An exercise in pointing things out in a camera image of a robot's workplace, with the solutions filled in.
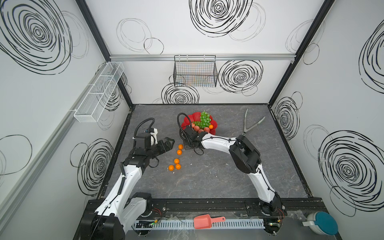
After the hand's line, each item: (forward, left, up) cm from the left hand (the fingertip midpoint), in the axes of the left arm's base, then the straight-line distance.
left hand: (168, 143), depth 81 cm
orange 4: (-4, -4, -14) cm, 15 cm away
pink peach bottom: (+19, -16, -12) cm, 27 cm away
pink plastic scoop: (-33, -21, -15) cm, 42 cm away
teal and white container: (-33, -71, -7) cm, 78 cm away
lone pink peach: (+18, -22, -12) cm, 31 cm away
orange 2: (+5, -6, -13) cm, 15 cm away
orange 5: (-8, -5, -14) cm, 16 cm away
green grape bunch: (+24, -22, -9) cm, 34 cm away
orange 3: (+2, -5, -14) cm, 15 cm away
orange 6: (-8, -1, -13) cm, 16 cm away
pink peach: (+17, -18, -12) cm, 28 cm away
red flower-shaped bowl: (+29, -15, -12) cm, 35 cm away
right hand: (+9, -10, -15) cm, 20 cm away
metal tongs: (+21, -50, -14) cm, 56 cm away
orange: (+20, -26, -11) cm, 34 cm away
